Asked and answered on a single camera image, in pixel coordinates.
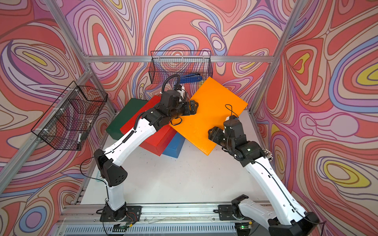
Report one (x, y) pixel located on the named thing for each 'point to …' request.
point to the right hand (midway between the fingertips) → (212, 137)
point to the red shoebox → (158, 142)
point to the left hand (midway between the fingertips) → (196, 105)
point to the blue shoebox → (173, 148)
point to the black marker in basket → (79, 140)
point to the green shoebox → (124, 115)
